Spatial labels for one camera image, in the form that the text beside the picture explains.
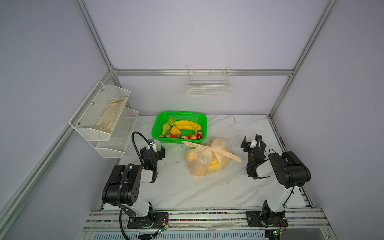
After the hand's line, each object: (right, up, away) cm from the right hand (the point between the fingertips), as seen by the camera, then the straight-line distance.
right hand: (252, 137), depth 93 cm
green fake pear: (-55, +11, +16) cm, 58 cm away
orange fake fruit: (-51, +4, +11) cm, 52 cm away
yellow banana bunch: (-42, +8, +14) cm, 45 cm away
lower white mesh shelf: (-87, -6, -1) cm, 87 cm away
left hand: (-64, -6, +1) cm, 64 cm away
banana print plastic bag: (-32, -13, -10) cm, 36 cm away
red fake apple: (-34, +1, +8) cm, 35 cm away
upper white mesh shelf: (-90, +11, -15) cm, 92 cm away
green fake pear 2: (-58, +6, +13) cm, 60 cm away
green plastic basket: (-61, +14, +15) cm, 64 cm away
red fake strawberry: (-53, 0, +10) cm, 54 cm away
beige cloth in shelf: (-83, +13, -13) cm, 85 cm away
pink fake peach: (-39, 0, +8) cm, 39 cm away
